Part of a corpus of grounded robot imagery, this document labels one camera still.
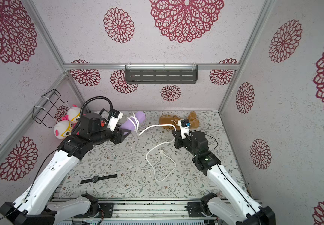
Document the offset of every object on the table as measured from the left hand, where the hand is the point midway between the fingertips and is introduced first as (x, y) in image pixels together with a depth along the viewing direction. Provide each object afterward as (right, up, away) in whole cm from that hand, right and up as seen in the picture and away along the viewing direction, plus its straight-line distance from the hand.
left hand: (126, 130), depth 70 cm
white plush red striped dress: (-42, 0, +14) cm, 44 cm away
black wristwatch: (-22, -30, +14) cm, 40 cm away
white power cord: (+17, -15, +25) cm, 34 cm away
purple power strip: (+2, +3, -2) cm, 3 cm away
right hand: (+24, 0, +4) cm, 24 cm away
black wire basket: (-47, +14, +9) cm, 49 cm away
